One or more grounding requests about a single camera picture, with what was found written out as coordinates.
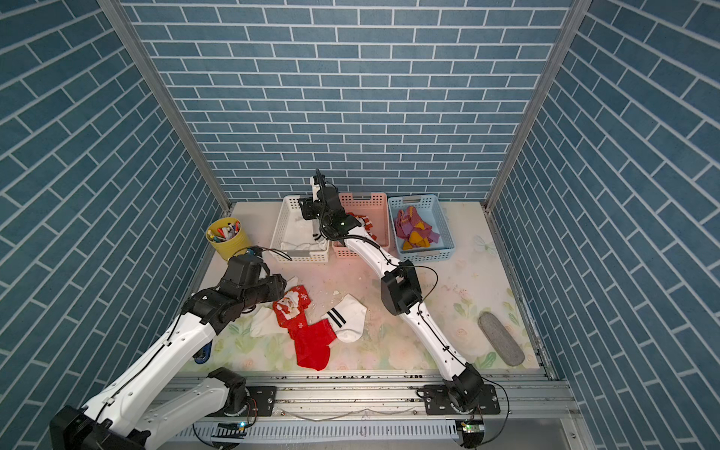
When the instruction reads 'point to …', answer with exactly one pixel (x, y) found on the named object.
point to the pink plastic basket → (375, 206)
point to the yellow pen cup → (227, 236)
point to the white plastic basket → (293, 228)
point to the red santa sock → (312, 339)
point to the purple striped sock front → (413, 232)
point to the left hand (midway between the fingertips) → (286, 282)
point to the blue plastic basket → (430, 211)
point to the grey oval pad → (501, 339)
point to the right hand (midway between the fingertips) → (303, 200)
